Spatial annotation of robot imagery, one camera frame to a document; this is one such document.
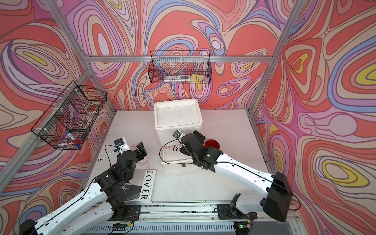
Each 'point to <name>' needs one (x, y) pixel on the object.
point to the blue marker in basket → (70, 135)
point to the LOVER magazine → (141, 189)
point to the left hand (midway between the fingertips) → (139, 145)
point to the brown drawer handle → (183, 165)
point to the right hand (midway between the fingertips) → (192, 140)
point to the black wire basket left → (65, 125)
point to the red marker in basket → (75, 142)
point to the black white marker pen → (114, 151)
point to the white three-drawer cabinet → (172, 115)
